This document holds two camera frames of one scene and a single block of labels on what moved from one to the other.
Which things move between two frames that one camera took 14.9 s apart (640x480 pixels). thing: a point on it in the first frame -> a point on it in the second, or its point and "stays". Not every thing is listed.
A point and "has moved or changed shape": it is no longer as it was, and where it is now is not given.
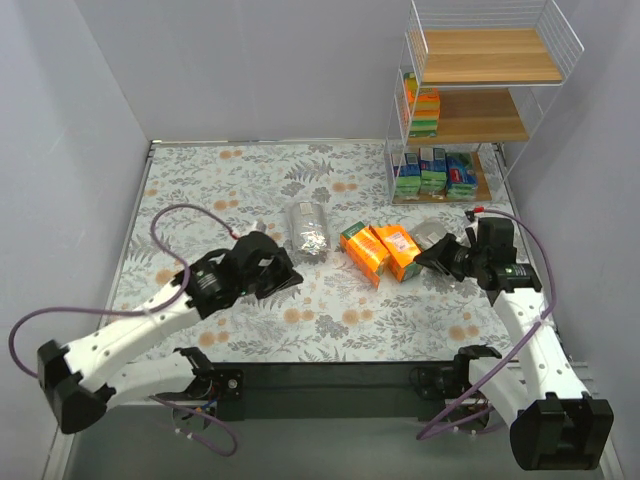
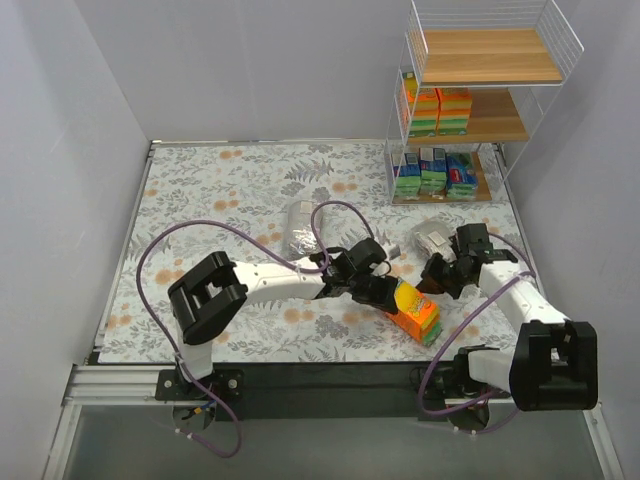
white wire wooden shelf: [476, 80] stays
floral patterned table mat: [363, 298] stays
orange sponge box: [398, 250] -> [416, 313]
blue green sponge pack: [407, 177] stays
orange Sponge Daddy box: [424, 107] stays
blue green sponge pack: [433, 171] stays
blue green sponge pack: [461, 176] stays
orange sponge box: [364, 249] has moved or changed shape
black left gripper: [270, 273] -> [379, 291]
